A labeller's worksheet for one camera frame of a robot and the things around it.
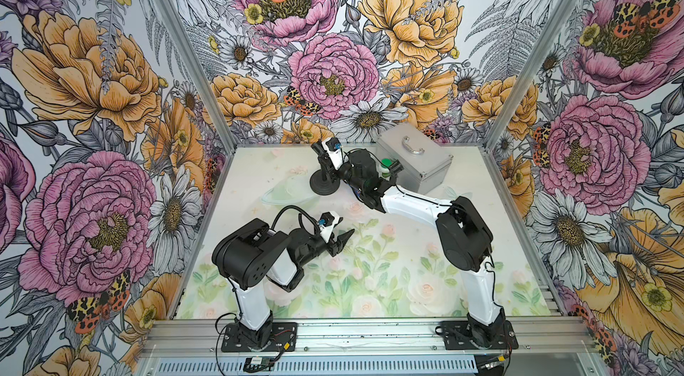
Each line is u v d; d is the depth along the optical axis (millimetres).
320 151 814
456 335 730
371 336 761
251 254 496
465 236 533
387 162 1033
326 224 756
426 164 967
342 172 788
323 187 949
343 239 818
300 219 795
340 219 778
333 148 745
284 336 737
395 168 891
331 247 795
